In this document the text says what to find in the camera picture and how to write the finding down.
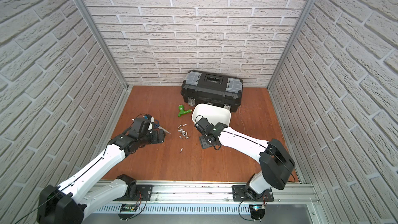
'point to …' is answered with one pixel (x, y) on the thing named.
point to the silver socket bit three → (181, 129)
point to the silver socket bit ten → (185, 137)
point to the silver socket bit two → (185, 124)
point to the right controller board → (257, 211)
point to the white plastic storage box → (214, 113)
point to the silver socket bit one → (179, 126)
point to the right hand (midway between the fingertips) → (210, 140)
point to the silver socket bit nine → (181, 137)
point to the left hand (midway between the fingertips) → (160, 132)
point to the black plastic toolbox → (201, 86)
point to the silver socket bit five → (183, 132)
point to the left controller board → (128, 207)
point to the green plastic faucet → (182, 111)
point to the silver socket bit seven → (184, 135)
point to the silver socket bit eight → (187, 137)
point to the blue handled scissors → (157, 126)
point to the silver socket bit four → (181, 131)
